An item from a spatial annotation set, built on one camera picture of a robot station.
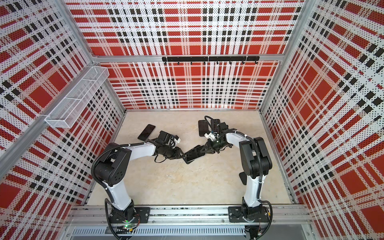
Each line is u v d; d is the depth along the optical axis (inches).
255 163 20.2
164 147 32.1
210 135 35.7
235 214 28.9
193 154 40.2
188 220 28.9
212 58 34.9
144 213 29.1
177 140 35.7
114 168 19.4
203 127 44.6
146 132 43.3
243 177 34.2
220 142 31.9
